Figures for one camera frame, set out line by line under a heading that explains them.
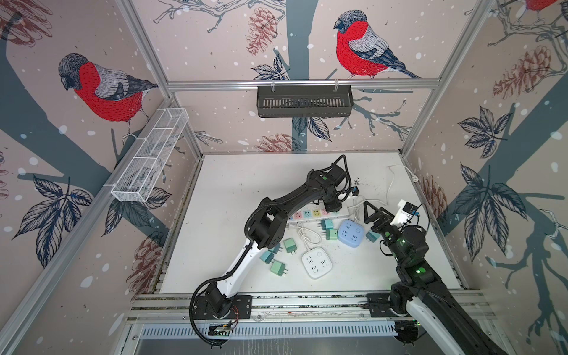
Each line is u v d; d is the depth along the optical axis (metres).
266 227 0.60
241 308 0.74
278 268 0.80
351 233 0.88
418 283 0.56
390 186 1.04
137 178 0.71
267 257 0.83
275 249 0.85
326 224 0.92
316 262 0.82
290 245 0.86
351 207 0.98
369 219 0.70
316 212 0.95
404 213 0.67
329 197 0.81
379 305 0.73
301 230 0.90
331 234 0.89
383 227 0.68
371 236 0.87
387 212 0.78
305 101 1.04
